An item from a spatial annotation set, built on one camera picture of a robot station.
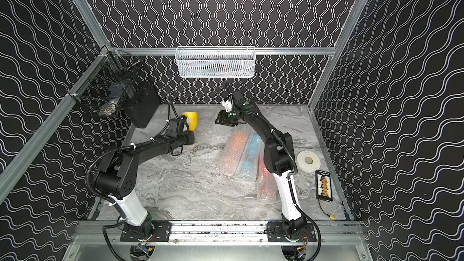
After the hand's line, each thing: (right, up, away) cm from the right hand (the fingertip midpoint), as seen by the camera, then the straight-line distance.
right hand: (219, 121), depth 95 cm
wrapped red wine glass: (+22, -28, -16) cm, 39 cm away
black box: (-46, +11, +11) cm, 48 cm away
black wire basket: (-59, +16, -3) cm, 61 cm away
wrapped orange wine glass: (+7, -16, -5) cm, 18 cm away
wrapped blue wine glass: (+14, -21, -11) cm, 28 cm away
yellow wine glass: (-14, +2, 0) cm, 14 cm away
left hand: (-14, -6, +2) cm, 16 cm away
